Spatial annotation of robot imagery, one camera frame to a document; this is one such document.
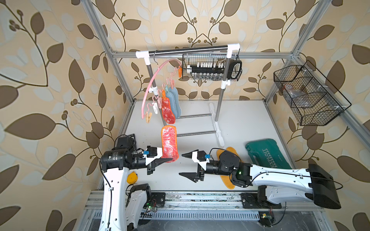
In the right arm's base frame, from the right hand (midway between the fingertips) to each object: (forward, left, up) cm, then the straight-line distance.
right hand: (181, 162), depth 61 cm
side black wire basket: (+27, -69, +7) cm, 74 cm away
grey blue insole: (+37, +6, +5) cm, 38 cm away
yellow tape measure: (+2, +30, -25) cm, 39 cm away
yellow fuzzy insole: (+17, -31, -26) cm, 44 cm away
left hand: (+2, +5, +1) cm, 6 cm away
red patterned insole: (+33, +9, -6) cm, 34 cm away
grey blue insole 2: (+40, +4, +5) cm, 41 cm away
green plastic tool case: (+13, -51, -23) cm, 57 cm away
